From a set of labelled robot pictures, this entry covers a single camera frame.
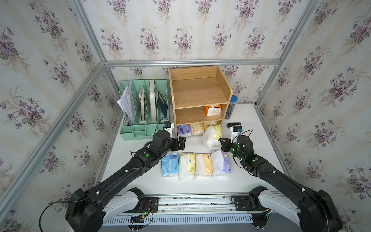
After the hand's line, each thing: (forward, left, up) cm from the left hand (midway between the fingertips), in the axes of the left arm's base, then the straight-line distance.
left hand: (181, 138), depth 77 cm
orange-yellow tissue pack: (-9, -13, -13) cm, 20 cm away
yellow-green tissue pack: (-9, -3, -14) cm, 17 cm away
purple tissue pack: (+14, -2, -13) cm, 19 cm away
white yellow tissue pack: (+6, -18, -5) cm, 20 cm away
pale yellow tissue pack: (+15, -11, -12) cm, 23 cm away
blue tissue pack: (-9, +6, -14) cm, 18 cm away
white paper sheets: (+22, +33, +7) cm, 40 cm away
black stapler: (+22, -36, -16) cm, 45 cm away
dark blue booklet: (+34, +15, -8) cm, 38 cm away
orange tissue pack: (+18, -19, +4) cm, 27 cm away
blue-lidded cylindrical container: (+29, -36, -7) cm, 47 cm away
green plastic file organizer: (+31, +26, -6) cm, 41 cm away
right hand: (+3, -23, -5) cm, 23 cm away
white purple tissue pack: (-9, -23, -13) cm, 28 cm away
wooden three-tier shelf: (+22, -11, +12) cm, 27 cm away
